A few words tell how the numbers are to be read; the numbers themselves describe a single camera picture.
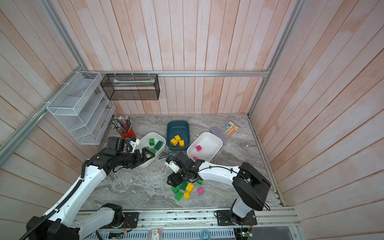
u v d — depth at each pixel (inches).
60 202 16.1
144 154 26.5
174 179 28.2
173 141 39.8
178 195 32.1
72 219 16.7
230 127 43.6
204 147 39.4
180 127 44.0
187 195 31.7
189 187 32.2
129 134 37.9
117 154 23.4
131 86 41.1
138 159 26.0
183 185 29.3
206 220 29.5
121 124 37.2
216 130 42.6
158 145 38.8
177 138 40.4
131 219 28.9
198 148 38.6
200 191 32.1
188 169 25.0
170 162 29.4
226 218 28.8
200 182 33.0
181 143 39.6
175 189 31.9
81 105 28.3
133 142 28.2
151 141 39.8
